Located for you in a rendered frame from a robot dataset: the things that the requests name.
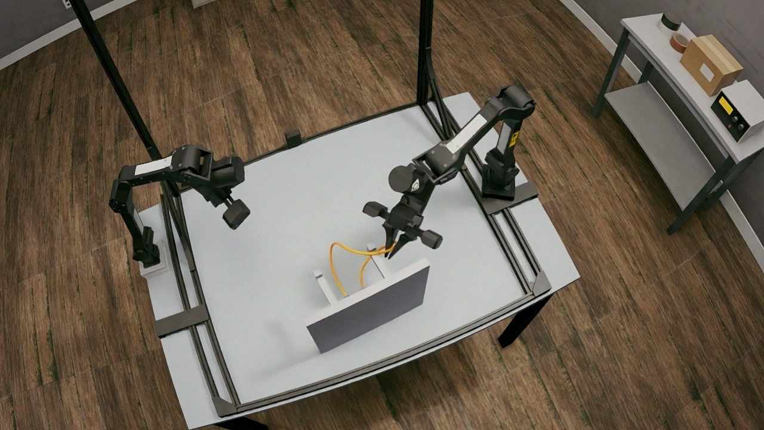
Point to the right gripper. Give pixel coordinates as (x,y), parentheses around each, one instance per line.
(236,213)

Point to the yellow patch cord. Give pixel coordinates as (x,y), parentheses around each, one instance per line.
(357,252)

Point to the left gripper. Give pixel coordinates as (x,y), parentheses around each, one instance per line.
(428,237)

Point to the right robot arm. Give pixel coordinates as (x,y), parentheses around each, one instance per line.
(181,165)

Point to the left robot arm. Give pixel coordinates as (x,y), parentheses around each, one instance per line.
(448,156)

